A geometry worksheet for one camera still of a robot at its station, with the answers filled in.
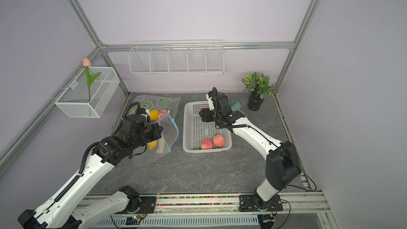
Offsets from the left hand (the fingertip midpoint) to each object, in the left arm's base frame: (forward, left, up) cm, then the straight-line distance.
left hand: (163, 129), depth 71 cm
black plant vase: (+28, -53, -17) cm, 62 cm away
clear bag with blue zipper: (+1, +6, -19) cm, 20 cm away
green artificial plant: (+26, -52, +1) cm, 58 cm away
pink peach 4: (0, -20, -18) cm, 27 cm away
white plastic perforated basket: (+13, -13, -25) cm, 31 cm away
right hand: (+13, -19, -5) cm, 23 cm away
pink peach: (+24, +8, -18) cm, 31 cm away
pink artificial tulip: (+28, +38, +9) cm, 48 cm away
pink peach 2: (+9, -19, +3) cm, 21 cm away
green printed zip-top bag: (+32, +12, -21) cm, 41 cm away
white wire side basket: (+15, +43, +6) cm, 46 cm away
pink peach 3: (+2, -26, -19) cm, 32 cm away
